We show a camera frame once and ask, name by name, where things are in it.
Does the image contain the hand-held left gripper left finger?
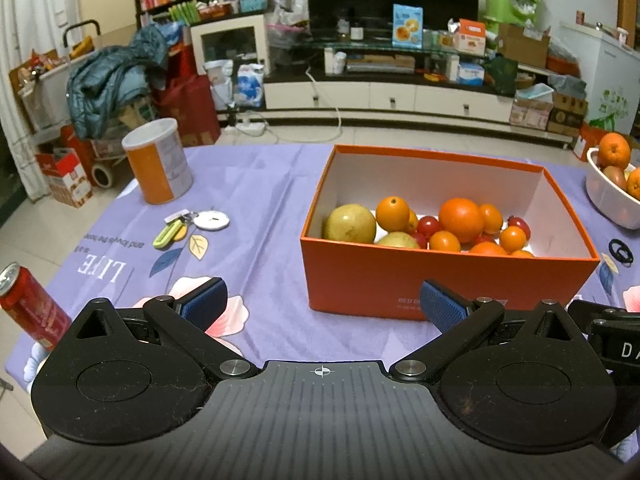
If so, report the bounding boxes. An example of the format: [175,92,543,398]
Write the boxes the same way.
[65,276,259,382]

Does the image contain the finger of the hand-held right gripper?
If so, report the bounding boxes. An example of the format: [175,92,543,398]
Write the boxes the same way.
[568,299,640,332]

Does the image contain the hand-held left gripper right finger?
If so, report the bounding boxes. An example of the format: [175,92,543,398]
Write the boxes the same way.
[390,279,584,383]

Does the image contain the large orange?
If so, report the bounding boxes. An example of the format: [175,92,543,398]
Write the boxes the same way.
[467,241,508,257]
[439,198,485,244]

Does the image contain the small yellow pear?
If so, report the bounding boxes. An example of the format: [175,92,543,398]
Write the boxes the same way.
[376,231,421,250]

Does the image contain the orange cardboard box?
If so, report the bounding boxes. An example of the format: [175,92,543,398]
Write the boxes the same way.
[300,144,601,323]

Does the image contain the large yellow pear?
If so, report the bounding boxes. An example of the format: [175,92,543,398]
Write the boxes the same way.
[322,203,377,243]

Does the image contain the white plastic bowl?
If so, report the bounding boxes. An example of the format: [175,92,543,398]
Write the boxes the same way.
[586,147,640,231]

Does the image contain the reddish brown fruit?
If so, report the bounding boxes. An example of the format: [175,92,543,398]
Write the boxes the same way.
[602,165,628,193]

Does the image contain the orange white tin can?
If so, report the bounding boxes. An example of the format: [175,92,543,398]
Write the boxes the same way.
[121,117,194,206]

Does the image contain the red paper bag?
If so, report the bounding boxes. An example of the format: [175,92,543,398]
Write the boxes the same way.
[572,122,608,161]

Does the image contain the red soda can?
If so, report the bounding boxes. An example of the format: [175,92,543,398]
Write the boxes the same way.
[0,262,73,352]

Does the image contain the white power strip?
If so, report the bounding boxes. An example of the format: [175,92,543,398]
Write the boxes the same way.
[235,115,273,137]

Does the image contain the red white cardboard box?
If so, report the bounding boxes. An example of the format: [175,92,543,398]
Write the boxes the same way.
[35,147,95,209]

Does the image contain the red shopping bag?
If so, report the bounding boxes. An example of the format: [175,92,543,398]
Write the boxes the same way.
[150,45,221,147]

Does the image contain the brown printed carton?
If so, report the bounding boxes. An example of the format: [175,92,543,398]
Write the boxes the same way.
[547,92,588,136]

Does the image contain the white television cabinet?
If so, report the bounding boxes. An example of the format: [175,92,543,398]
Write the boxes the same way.
[264,55,531,123]

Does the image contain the white blue bag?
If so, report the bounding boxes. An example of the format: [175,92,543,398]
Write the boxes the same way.
[236,64,265,107]

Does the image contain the grey plastic bag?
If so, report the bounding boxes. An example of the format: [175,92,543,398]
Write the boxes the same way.
[515,84,555,103]

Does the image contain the blue white box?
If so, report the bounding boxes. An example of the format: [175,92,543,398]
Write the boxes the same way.
[457,62,486,86]

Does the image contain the dark green bag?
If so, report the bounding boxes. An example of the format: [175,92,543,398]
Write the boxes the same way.
[482,55,520,97]

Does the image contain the blue padded jacket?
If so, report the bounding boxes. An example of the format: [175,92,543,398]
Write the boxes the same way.
[66,25,170,141]

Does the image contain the flat brown box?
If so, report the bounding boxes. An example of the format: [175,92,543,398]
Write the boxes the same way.
[346,54,416,73]

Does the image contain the white glass-door cabinet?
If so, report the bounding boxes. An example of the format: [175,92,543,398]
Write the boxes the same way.
[190,13,271,78]

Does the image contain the white jar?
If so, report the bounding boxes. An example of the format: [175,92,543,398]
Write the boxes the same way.
[324,47,347,75]

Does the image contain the orange white carton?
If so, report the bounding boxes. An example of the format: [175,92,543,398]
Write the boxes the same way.
[455,19,487,56]

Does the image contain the brown cardboard box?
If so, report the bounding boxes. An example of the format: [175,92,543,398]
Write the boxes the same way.
[497,22,551,68]

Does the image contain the blue snack box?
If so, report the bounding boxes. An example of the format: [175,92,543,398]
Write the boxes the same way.
[391,4,423,51]

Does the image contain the white curtain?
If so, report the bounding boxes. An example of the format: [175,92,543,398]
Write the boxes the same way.
[0,0,38,201]

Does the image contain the wooden display cabinet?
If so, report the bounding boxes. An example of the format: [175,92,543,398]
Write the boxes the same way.
[617,0,640,51]

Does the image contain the black handle trolley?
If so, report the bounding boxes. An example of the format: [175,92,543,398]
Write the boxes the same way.
[62,20,101,57]

